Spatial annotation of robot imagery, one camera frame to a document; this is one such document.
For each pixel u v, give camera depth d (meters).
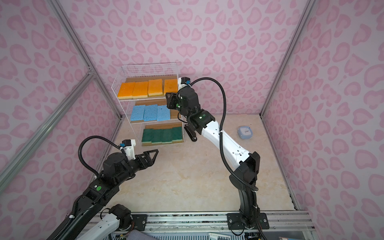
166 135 1.04
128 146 0.63
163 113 0.86
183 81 0.61
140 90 0.73
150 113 0.86
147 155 0.63
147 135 1.04
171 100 0.62
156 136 1.04
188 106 0.55
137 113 0.86
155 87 0.74
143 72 0.93
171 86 0.75
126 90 0.72
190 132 1.04
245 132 1.06
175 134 1.06
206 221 0.75
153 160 0.64
